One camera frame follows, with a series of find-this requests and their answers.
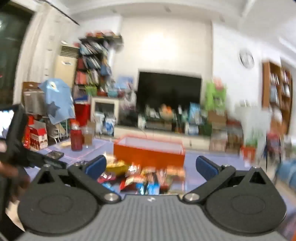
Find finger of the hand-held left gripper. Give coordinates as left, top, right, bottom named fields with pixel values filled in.
left=28, top=151, right=68, bottom=169

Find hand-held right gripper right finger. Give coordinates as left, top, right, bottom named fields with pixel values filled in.
left=183, top=156, right=270, bottom=204

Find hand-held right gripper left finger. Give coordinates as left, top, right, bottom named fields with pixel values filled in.
left=35, top=155, right=122, bottom=205

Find yellow chips bag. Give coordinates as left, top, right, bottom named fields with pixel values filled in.
left=105, top=155, right=130, bottom=176

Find orange cardboard box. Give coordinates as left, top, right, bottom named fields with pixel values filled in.
left=113, top=135, right=186, bottom=168

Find pile of mixed snack packets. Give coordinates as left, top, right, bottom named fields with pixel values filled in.
left=97, top=162, right=185, bottom=195

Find person's left hand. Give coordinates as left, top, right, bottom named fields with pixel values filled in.
left=0, top=162, right=30, bottom=202

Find black smartphone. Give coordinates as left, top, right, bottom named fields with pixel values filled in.
left=45, top=151, right=64, bottom=160

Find purple plaid tablecloth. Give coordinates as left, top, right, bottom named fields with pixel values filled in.
left=24, top=137, right=255, bottom=195

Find red and white cartons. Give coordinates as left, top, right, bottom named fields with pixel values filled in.
left=23, top=116, right=48, bottom=150

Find clear plastic cup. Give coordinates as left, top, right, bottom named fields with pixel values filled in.
left=81, top=126, right=94, bottom=149

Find red drink can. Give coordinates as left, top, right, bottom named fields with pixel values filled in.
left=70, top=119, right=84, bottom=151

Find grey printed cardboard box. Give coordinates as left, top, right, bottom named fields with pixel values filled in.
left=22, top=82, right=47, bottom=115

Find blue and white bag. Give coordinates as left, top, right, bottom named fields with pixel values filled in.
left=104, top=116, right=115, bottom=136

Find open brown cardboard box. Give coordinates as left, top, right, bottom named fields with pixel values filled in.
left=208, top=111, right=228, bottom=125

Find blue cloth with star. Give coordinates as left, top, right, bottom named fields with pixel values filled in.
left=38, top=78, right=76, bottom=124

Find large red box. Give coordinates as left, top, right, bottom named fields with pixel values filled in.
left=74, top=103, right=91, bottom=127

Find white tv stand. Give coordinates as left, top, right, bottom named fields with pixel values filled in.
left=114, top=124, right=211, bottom=150

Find small white glass-door cabinet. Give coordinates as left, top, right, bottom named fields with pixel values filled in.
left=91, top=97, right=120, bottom=126

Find white appliance with green decals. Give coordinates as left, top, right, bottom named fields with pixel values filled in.
left=234, top=101, right=272, bottom=144

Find green stacking bins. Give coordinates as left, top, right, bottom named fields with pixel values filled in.
left=205, top=80, right=227, bottom=112

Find dark window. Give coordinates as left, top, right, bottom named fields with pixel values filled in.
left=0, top=9, right=31, bottom=105

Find white curtain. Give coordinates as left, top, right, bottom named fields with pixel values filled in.
left=20, top=9, right=79, bottom=102

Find beige standing air conditioner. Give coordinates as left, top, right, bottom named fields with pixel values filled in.
left=54, top=45, right=79, bottom=89

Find black flat television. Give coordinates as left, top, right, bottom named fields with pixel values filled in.
left=136, top=71, right=202, bottom=116

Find blue picture poster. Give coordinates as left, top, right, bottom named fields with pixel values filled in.
left=117, top=76, right=134, bottom=91

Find black bookshelf with books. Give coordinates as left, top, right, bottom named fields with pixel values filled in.
left=73, top=34, right=123, bottom=98

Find wooden bookshelf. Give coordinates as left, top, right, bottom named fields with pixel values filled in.
left=262, top=60, right=293, bottom=135

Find orange carton with handle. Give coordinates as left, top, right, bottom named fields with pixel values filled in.
left=240, top=145, right=256, bottom=161

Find round wall clock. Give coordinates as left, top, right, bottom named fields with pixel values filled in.
left=239, top=48, right=255, bottom=69

